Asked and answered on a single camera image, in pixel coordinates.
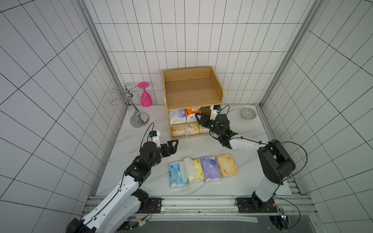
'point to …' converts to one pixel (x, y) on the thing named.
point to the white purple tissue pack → (178, 116)
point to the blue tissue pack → (176, 174)
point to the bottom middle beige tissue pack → (192, 128)
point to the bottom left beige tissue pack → (178, 130)
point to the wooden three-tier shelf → (188, 91)
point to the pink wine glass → (145, 99)
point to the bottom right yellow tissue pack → (202, 129)
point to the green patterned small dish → (248, 114)
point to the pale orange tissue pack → (227, 166)
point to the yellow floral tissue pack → (199, 171)
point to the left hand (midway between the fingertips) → (171, 145)
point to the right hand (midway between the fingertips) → (192, 116)
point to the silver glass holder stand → (139, 119)
